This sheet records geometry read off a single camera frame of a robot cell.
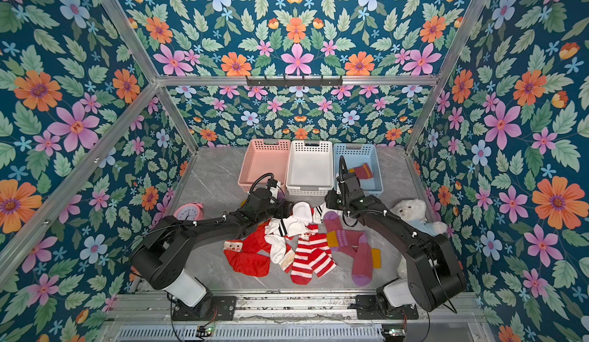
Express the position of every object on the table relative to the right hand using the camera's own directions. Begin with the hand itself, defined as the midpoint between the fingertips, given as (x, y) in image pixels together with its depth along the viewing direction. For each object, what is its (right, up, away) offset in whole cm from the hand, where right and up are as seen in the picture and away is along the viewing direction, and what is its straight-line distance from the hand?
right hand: (334, 194), depth 88 cm
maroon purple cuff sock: (+15, +8, +16) cm, 24 cm away
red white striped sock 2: (-5, -23, -5) cm, 24 cm away
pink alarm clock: (-59, -8, +5) cm, 60 cm away
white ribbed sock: (-22, -14, +1) cm, 26 cm away
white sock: (-13, -7, +5) cm, 16 cm away
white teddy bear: (+31, -7, -2) cm, 32 cm away
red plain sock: (-30, -18, -1) cm, 35 cm away
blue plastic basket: (+17, +15, +27) cm, 36 cm away
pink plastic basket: (-33, +16, +27) cm, 45 cm away
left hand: (-17, -3, +3) cm, 18 cm away
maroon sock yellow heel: (+7, -18, -2) cm, 19 cm away
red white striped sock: (-12, -27, -6) cm, 30 cm away
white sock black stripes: (-5, -8, +8) cm, 13 cm away
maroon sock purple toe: (+10, -26, -7) cm, 29 cm away
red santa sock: (-32, -23, -3) cm, 39 cm away
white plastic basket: (-10, +9, +22) cm, 26 cm away
